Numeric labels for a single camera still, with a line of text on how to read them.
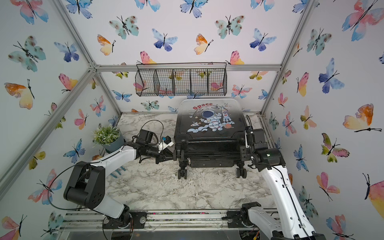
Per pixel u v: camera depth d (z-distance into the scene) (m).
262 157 0.46
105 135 0.88
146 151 0.72
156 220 0.75
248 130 0.54
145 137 0.72
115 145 0.91
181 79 0.98
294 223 0.37
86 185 0.44
